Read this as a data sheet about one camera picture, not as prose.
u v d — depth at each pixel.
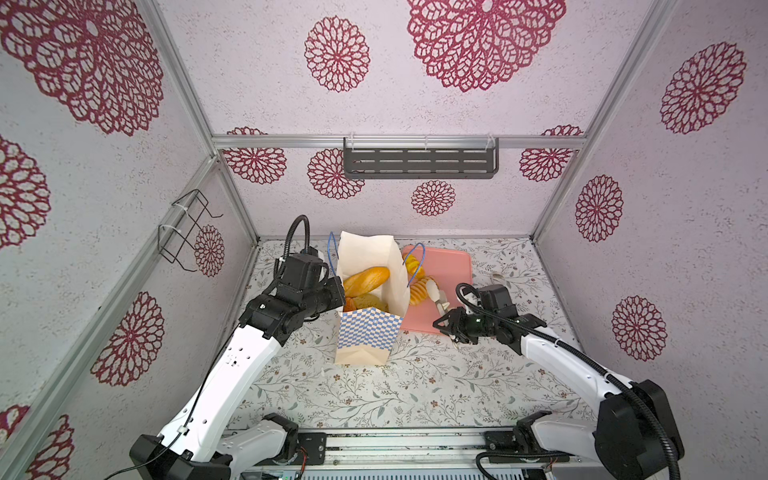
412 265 1.09
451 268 1.10
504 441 0.75
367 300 0.95
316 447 0.74
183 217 0.78
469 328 0.73
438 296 0.85
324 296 0.61
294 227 0.54
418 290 1.00
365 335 0.76
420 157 0.95
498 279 1.08
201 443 0.38
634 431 0.41
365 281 0.92
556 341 0.53
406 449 0.76
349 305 0.90
